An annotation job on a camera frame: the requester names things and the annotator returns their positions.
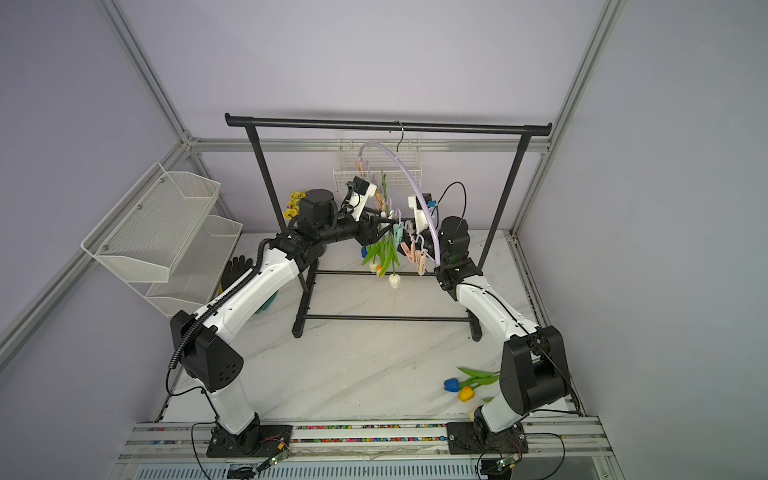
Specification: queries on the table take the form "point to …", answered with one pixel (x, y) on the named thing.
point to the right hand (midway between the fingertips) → (388, 225)
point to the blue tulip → (476, 378)
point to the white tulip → (392, 256)
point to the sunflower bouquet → (293, 209)
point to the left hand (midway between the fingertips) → (386, 221)
